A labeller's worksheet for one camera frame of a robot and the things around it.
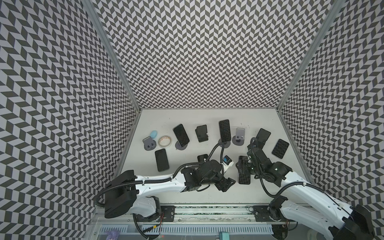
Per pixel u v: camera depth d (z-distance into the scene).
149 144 0.93
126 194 0.40
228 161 0.63
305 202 0.48
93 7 0.72
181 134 0.91
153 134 1.00
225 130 0.91
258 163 0.60
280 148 0.99
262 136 0.93
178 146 0.93
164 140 1.01
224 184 0.64
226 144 0.98
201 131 0.98
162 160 0.90
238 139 0.96
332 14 0.69
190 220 0.72
